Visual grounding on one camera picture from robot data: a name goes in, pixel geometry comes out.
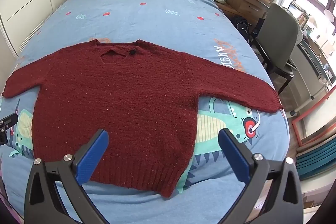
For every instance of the teal folded mat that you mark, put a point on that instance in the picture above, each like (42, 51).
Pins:
(317, 158)

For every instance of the wooden drawer cabinet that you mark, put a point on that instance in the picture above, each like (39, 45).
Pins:
(249, 2)

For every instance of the black bag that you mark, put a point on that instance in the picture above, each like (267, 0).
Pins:
(240, 24)

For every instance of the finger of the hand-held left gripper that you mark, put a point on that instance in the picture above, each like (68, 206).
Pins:
(9, 120)

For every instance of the orange frame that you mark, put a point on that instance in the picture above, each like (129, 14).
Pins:
(298, 129)

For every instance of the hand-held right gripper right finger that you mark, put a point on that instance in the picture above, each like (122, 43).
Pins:
(235, 158)

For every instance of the grey chair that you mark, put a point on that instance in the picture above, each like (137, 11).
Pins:
(278, 35)

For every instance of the blue printed bedsheet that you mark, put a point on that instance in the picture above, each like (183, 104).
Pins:
(157, 16)

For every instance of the cluttered white desk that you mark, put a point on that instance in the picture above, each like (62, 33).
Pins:
(317, 56)

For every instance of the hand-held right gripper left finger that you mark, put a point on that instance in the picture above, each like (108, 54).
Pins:
(93, 155)

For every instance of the dark red knit sweater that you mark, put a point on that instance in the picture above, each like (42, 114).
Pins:
(126, 103)

